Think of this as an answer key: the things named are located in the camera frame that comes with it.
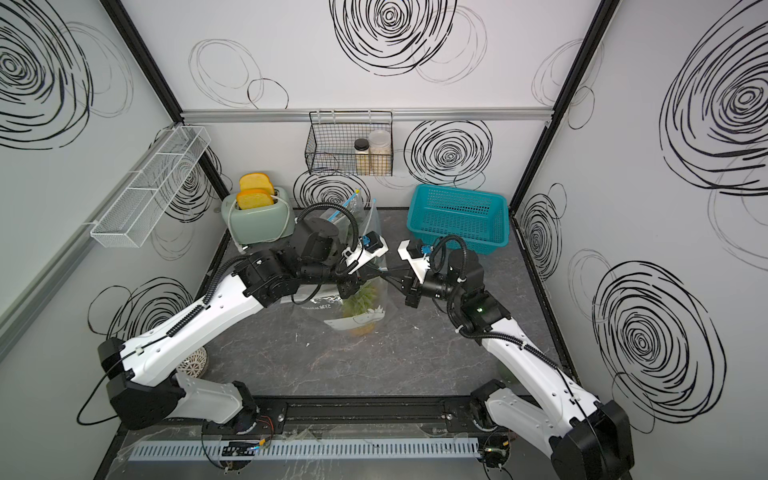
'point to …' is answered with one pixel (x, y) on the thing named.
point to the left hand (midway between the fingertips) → (376, 268)
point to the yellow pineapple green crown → (361, 302)
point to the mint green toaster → (253, 225)
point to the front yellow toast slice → (253, 198)
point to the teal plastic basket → (479, 218)
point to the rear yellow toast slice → (255, 181)
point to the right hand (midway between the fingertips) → (385, 274)
